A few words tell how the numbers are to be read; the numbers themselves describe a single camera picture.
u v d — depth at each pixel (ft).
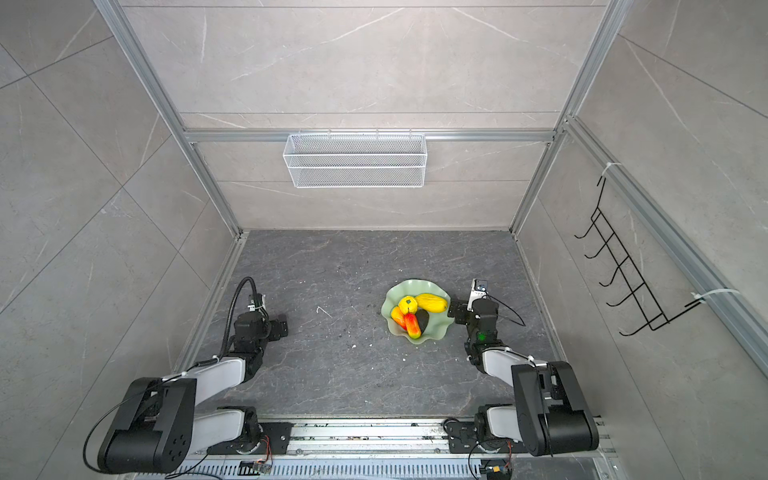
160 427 1.36
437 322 3.03
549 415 1.39
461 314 2.68
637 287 2.06
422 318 2.98
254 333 2.33
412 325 2.86
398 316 2.97
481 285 2.55
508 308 2.30
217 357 1.93
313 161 3.30
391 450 2.40
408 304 3.02
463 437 2.40
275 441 2.41
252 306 2.57
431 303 2.98
